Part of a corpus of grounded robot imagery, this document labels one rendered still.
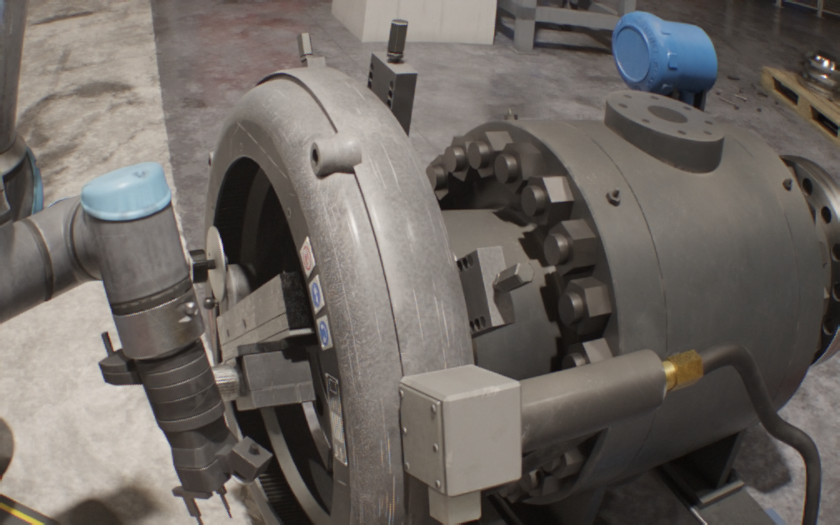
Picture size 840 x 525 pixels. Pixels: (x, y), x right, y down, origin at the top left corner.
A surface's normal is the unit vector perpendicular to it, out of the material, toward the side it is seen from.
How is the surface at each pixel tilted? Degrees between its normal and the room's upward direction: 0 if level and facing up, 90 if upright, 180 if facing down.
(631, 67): 90
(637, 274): 50
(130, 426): 0
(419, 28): 90
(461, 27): 90
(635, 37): 90
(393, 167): 28
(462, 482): 68
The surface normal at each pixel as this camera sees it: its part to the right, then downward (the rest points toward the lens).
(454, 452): 0.40, 0.10
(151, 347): 0.03, 0.22
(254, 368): 0.37, -0.18
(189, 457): -0.44, -0.04
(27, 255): 0.68, -0.28
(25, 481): 0.09, -0.88
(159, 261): 0.62, 0.02
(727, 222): 0.32, -0.40
